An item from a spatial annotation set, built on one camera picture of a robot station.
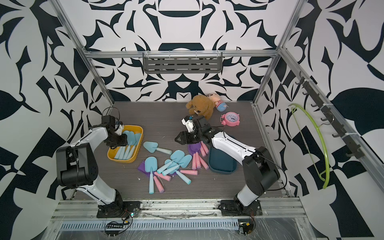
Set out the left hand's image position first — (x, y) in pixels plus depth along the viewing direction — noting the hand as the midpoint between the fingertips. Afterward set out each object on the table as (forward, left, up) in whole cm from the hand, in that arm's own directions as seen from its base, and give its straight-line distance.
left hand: (121, 140), depth 93 cm
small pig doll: (+26, -66, +2) cm, 71 cm away
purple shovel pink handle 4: (-14, -46, -2) cm, 48 cm away
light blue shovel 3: (-13, -38, -4) cm, 41 cm away
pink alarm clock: (+16, -72, -3) cm, 74 cm away
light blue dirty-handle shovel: (-3, -19, -4) cm, 19 cm away
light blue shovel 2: (-15, -20, -3) cm, 25 cm away
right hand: (-5, -36, +11) cm, 38 cm away
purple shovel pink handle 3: (-5, -47, -3) cm, 47 cm away
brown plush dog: (+16, -50, +13) cm, 54 cm away
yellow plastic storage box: (+6, -10, -1) cm, 11 cm away
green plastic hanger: (-10, -98, +30) cm, 103 cm away
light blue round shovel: (-5, -4, -2) cm, 7 cm away
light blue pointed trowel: (+2, -5, -3) cm, 7 cm away
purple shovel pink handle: (-16, -14, -4) cm, 22 cm away
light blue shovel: (-8, -1, -2) cm, 8 cm away
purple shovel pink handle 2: (-20, -41, -3) cm, 46 cm away
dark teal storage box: (-15, -60, -3) cm, 62 cm away
